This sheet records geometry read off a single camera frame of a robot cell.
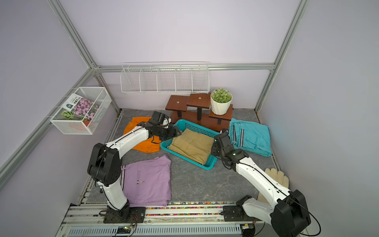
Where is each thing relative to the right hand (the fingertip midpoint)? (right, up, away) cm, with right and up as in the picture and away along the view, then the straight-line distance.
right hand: (215, 145), depth 84 cm
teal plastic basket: (-17, -7, 0) cm, 19 cm away
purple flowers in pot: (-68, +20, -8) cm, 71 cm away
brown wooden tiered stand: (-10, +23, +19) cm, 31 cm away
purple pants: (-38, -22, -1) cm, 44 cm away
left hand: (-22, +5, +6) cm, 24 cm away
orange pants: (-40, -2, +12) cm, 42 cm away
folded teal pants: (+26, +3, +18) cm, 32 cm away
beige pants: (-12, -2, +9) cm, 15 cm away
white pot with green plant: (+4, +26, +4) cm, 26 cm away
